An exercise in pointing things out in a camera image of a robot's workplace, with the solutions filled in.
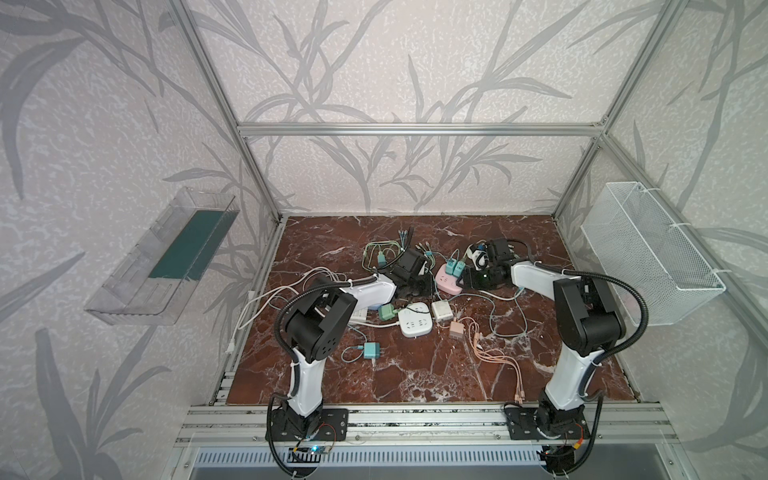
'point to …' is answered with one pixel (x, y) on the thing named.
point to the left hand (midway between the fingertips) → (440, 280)
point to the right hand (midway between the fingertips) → (464, 273)
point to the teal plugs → (455, 267)
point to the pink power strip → (445, 282)
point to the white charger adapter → (442, 310)
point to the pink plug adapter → (455, 327)
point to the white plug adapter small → (360, 314)
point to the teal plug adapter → (371, 350)
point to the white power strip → (415, 319)
